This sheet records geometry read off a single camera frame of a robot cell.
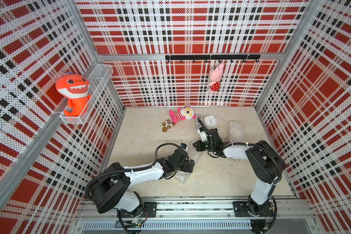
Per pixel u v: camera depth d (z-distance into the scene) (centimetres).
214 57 89
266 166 49
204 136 85
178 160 65
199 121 80
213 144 75
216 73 92
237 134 94
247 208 73
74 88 62
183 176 80
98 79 89
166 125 107
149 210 74
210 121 108
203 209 75
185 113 108
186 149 80
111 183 48
